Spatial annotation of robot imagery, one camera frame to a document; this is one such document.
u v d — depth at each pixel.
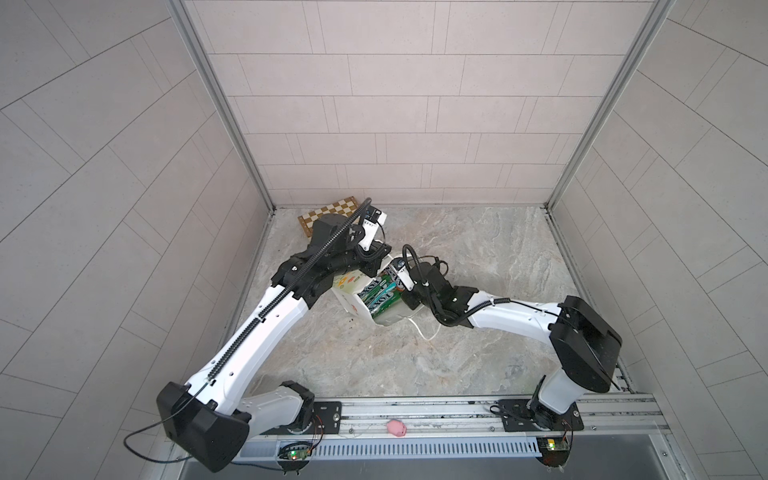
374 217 0.59
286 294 0.44
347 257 0.58
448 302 0.63
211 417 0.35
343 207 1.16
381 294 0.83
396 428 0.69
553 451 0.68
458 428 0.71
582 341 0.44
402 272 0.72
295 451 0.65
